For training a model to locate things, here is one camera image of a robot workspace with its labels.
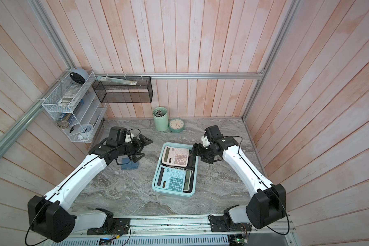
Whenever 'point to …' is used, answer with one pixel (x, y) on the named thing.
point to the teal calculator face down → (170, 179)
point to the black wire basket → (112, 92)
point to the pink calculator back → (176, 156)
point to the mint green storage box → (193, 160)
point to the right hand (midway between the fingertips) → (194, 155)
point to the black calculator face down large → (189, 180)
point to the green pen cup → (161, 120)
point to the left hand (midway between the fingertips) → (150, 148)
